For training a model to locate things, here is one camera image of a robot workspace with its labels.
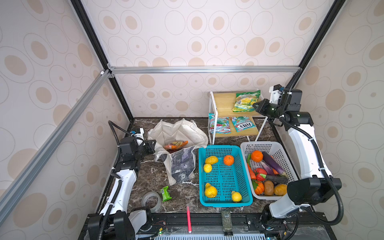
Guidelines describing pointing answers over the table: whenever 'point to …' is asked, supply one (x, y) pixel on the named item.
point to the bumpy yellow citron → (211, 160)
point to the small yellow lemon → (207, 168)
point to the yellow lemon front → (236, 196)
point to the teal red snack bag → (223, 125)
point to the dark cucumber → (277, 179)
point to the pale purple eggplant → (269, 170)
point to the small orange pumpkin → (260, 189)
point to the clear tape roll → (155, 208)
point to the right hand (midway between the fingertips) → (254, 103)
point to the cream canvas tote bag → (180, 163)
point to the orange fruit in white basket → (257, 156)
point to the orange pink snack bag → (175, 145)
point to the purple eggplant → (273, 164)
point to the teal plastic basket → (225, 178)
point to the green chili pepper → (248, 159)
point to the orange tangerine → (228, 160)
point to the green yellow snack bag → (244, 101)
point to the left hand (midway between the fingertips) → (158, 138)
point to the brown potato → (269, 188)
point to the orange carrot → (252, 173)
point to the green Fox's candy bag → (242, 123)
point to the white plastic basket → (275, 150)
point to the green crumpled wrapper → (165, 194)
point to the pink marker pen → (189, 224)
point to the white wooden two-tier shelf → (233, 114)
